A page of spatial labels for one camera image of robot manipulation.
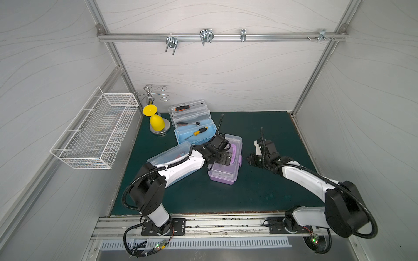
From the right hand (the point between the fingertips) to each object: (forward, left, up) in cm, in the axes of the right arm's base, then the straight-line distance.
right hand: (247, 157), depth 88 cm
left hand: (-2, +15, +3) cm, 15 cm away
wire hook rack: (+26, +57, +22) cm, 66 cm away
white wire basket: (-9, +69, +24) cm, 73 cm away
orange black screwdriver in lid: (+31, +42, +7) cm, 52 cm away
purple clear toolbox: (-11, +12, +1) cm, 16 cm away
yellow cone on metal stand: (+16, +53, +6) cm, 55 cm away
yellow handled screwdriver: (+21, +31, -6) cm, 38 cm away
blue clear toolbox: (+23, +34, +2) cm, 41 cm away
